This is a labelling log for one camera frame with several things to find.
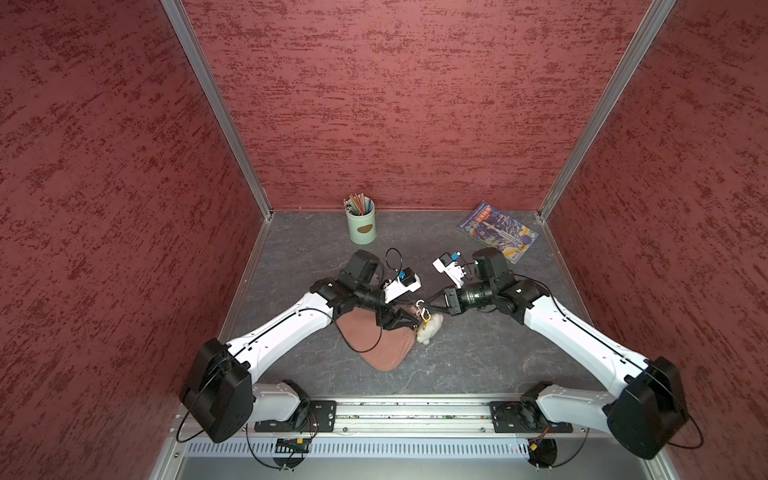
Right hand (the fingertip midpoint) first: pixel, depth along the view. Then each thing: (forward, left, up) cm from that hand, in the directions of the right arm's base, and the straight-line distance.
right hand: (427, 311), depth 73 cm
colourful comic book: (+43, -32, -19) cm, 57 cm away
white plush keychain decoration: (-2, -1, -5) cm, 6 cm away
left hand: (0, +4, -2) cm, 5 cm away
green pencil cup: (+37, +19, -9) cm, 42 cm away
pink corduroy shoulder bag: (-4, +12, -16) cm, 20 cm away
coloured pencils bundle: (+45, +21, -6) cm, 50 cm away
